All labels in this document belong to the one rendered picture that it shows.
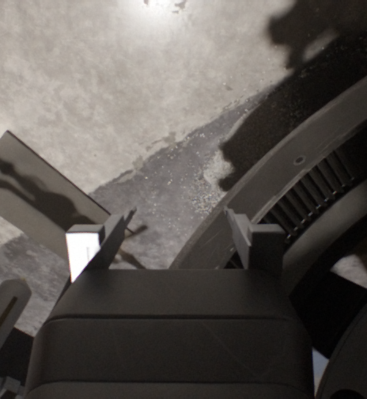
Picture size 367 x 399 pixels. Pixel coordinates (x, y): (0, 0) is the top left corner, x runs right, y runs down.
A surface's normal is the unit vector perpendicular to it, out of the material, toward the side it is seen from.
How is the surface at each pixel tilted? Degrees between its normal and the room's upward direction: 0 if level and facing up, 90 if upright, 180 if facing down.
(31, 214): 0
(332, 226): 46
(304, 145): 90
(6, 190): 0
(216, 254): 90
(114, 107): 0
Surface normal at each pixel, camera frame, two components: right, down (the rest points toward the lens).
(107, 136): -0.12, 0.62
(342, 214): -0.25, -0.11
